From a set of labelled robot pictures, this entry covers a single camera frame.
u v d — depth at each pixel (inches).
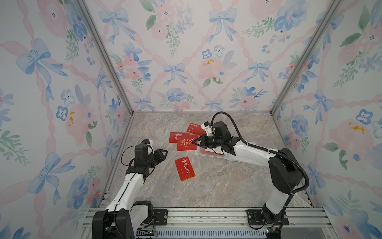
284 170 18.7
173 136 41.2
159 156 29.5
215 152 30.0
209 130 32.0
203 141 29.9
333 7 27.2
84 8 27.2
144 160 25.6
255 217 28.9
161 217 28.9
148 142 31.1
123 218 15.8
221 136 27.3
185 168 35.6
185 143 33.9
